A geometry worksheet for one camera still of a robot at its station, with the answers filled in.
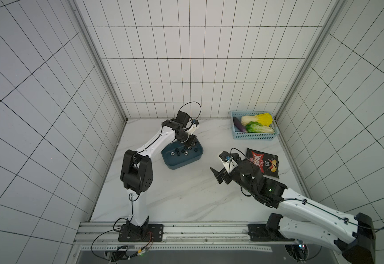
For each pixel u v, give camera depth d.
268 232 0.64
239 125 1.13
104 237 0.65
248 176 0.52
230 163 0.58
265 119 1.09
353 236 0.40
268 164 0.95
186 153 1.00
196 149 1.03
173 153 1.00
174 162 0.92
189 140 0.79
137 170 0.51
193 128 0.83
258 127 1.04
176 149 1.01
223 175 0.63
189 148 1.02
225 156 0.60
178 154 1.00
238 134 1.04
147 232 0.70
